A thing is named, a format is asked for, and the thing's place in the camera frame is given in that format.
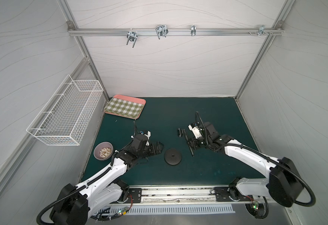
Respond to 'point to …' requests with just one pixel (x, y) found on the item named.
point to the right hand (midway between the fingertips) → (188, 140)
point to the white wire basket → (63, 120)
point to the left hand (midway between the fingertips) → (159, 148)
